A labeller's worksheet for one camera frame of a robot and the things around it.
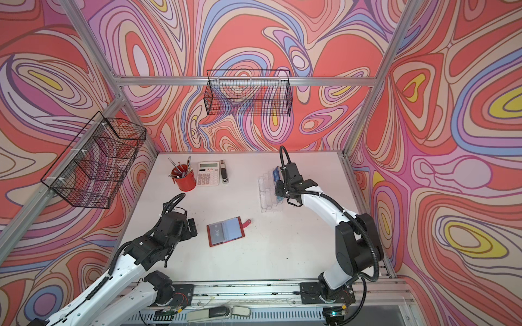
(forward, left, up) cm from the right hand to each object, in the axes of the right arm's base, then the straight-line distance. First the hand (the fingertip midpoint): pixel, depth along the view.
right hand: (283, 193), depth 90 cm
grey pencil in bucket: (+18, +53, +7) cm, 57 cm away
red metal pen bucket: (+9, +45, +3) cm, 46 cm away
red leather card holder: (-10, +19, -10) cm, 23 cm away
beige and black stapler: (+15, +29, -7) cm, 33 cm away
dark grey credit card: (-14, +30, -10) cm, 35 cm away
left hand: (-14, +39, +1) cm, 41 cm away
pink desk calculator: (+20, +38, -7) cm, 44 cm away
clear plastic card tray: (+3, +6, -7) cm, 10 cm away
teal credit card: (-4, +2, +3) cm, 5 cm away
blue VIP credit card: (+12, +2, -1) cm, 12 cm away
